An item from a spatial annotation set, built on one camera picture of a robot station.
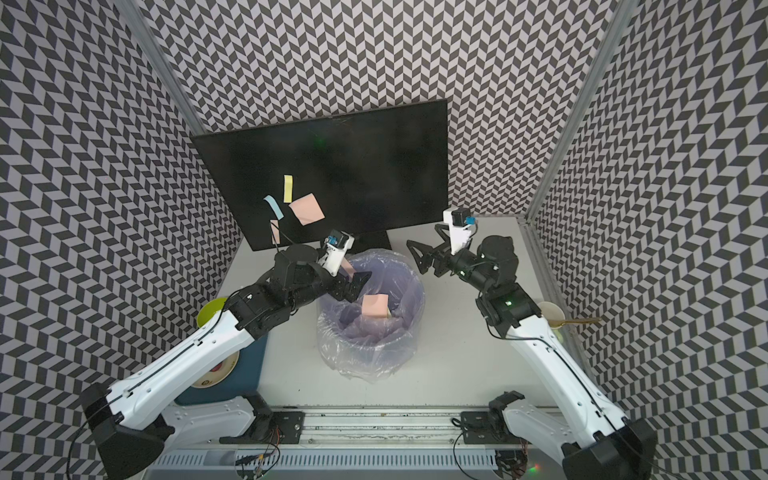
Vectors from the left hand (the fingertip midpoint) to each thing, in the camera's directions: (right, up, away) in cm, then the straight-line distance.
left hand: (353, 267), depth 71 cm
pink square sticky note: (+4, -12, +11) cm, 17 cm away
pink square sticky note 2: (-14, +15, +10) cm, 23 cm away
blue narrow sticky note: (-22, +15, +8) cm, 28 cm away
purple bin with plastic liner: (+6, -16, -11) cm, 20 cm away
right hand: (+16, +6, -3) cm, 18 cm away
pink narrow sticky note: (-25, +9, +14) cm, 30 cm away
